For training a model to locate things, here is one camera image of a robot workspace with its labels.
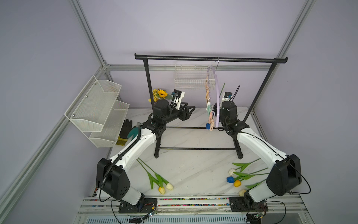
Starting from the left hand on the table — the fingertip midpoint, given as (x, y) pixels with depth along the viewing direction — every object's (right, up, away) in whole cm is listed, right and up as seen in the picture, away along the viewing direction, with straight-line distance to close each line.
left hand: (190, 107), depth 73 cm
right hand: (+17, +2, +10) cm, 20 cm away
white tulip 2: (+34, -36, +13) cm, 52 cm away
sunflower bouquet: (-19, +10, +19) cm, 29 cm away
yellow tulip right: (+28, -44, +6) cm, 53 cm away
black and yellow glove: (-40, -12, +12) cm, 43 cm away
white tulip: (-17, -42, +9) cm, 46 cm away
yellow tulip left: (-22, -42, +9) cm, 49 cm away
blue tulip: (+25, -42, +7) cm, 49 cm away
